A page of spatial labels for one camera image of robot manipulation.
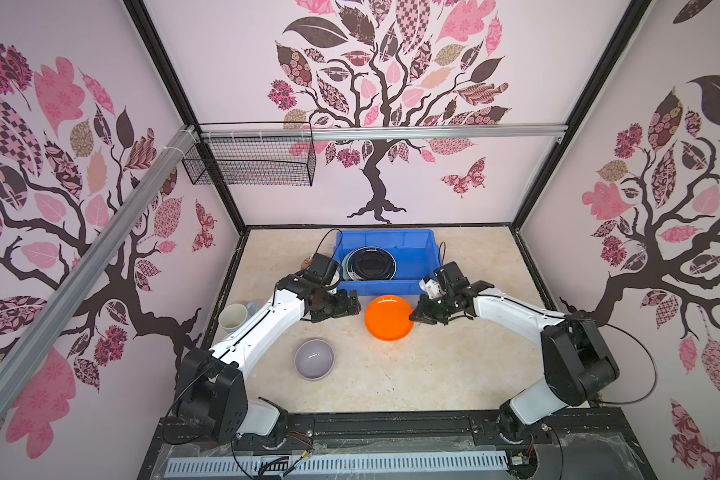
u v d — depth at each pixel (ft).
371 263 3.43
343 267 3.34
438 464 2.29
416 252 3.62
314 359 2.78
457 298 2.18
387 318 2.86
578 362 1.47
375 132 3.04
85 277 1.75
